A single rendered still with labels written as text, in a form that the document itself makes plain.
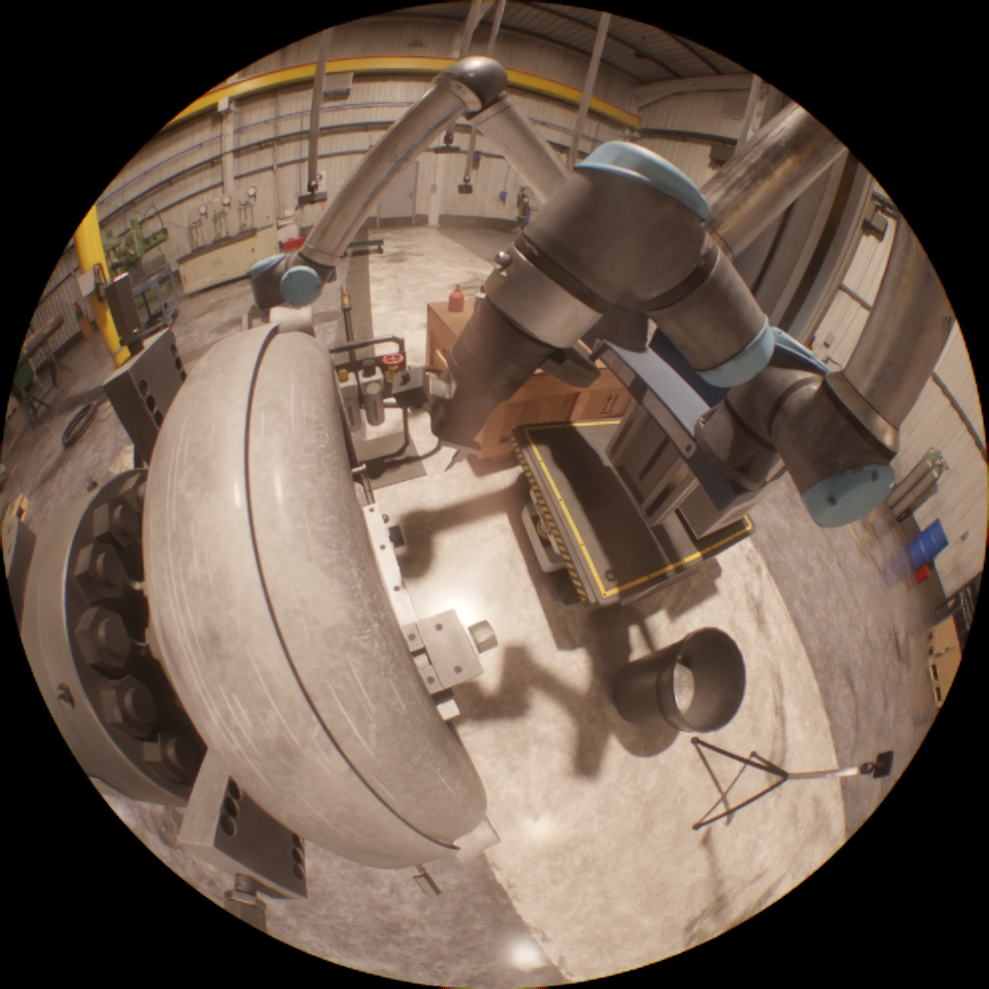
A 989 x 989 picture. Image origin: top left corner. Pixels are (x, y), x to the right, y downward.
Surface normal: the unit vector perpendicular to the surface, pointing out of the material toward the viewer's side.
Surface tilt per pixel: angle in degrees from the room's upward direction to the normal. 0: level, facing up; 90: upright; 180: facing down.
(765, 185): 85
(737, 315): 71
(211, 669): 24
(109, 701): 8
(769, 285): 90
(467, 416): 78
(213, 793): 49
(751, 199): 85
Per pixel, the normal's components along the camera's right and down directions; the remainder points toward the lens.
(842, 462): -0.84, -0.40
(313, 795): 0.38, -0.05
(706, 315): -0.22, 0.86
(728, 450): -0.73, 0.15
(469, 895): 0.15, -0.59
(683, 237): 0.10, 0.55
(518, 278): -0.61, 0.37
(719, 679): -0.97, -0.25
